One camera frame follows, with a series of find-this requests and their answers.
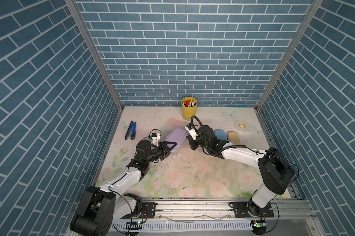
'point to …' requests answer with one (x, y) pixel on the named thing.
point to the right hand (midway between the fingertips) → (188, 136)
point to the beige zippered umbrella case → (233, 136)
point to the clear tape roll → (241, 126)
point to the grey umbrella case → (177, 134)
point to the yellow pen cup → (187, 112)
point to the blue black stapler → (131, 131)
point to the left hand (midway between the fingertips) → (179, 146)
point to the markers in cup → (189, 103)
